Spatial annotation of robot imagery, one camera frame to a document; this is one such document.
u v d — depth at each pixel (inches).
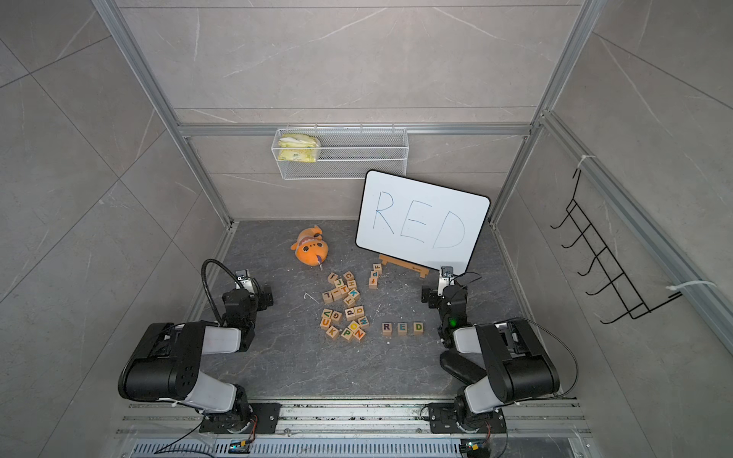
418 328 34.5
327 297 37.3
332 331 33.9
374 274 39.7
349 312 35.5
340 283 38.6
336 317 35.4
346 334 33.8
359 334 33.8
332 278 38.7
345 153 39.4
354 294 37.5
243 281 31.9
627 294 23.7
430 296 32.8
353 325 34.6
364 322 34.7
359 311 35.5
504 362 17.6
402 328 34.4
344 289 37.7
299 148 34.4
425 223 36.7
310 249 39.6
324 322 34.6
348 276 39.4
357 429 28.7
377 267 40.4
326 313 35.5
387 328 34.3
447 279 30.9
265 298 34.7
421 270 38.7
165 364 18.0
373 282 38.5
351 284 38.5
